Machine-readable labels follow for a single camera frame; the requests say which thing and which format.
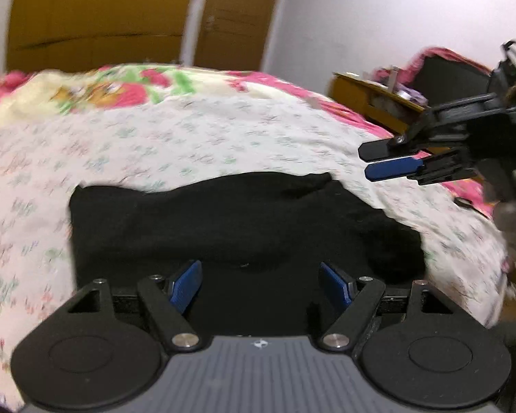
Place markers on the wooden desk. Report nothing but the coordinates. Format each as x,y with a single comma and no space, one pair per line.
357,99

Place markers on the black pants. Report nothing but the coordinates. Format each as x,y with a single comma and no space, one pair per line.
241,232

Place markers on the person's right hand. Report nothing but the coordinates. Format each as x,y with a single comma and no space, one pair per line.
514,219

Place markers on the white floral bedsheet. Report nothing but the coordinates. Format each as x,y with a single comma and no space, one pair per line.
198,137

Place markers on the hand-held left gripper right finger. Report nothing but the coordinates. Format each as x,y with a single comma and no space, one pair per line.
335,287

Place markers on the brown wooden wardrobe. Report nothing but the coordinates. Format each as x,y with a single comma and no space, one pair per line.
99,8

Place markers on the brown wooden door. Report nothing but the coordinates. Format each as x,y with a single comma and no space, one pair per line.
236,17

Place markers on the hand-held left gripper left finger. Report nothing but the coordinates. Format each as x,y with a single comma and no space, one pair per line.
185,287

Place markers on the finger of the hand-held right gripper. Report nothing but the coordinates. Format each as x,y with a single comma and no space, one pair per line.
376,149
391,168

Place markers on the pink strawberry print quilt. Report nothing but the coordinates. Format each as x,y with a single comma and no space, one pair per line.
124,86

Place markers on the pink cloth covered dark furniture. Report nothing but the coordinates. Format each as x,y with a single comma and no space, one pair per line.
447,77

